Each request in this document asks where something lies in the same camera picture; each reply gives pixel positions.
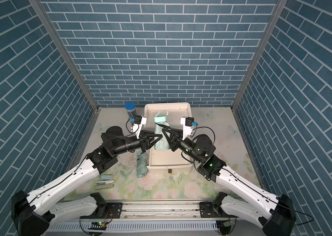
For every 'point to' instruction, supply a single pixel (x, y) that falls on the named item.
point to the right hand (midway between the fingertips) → (165, 131)
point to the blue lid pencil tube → (130, 106)
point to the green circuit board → (97, 225)
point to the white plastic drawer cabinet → (176, 111)
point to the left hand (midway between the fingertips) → (164, 138)
